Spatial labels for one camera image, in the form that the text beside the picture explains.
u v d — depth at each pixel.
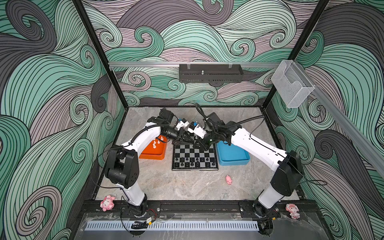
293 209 0.71
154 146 0.95
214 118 0.63
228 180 0.81
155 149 0.95
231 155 0.87
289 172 0.42
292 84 0.79
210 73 0.95
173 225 0.70
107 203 0.73
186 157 0.90
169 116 0.73
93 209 0.74
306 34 0.80
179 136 0.70
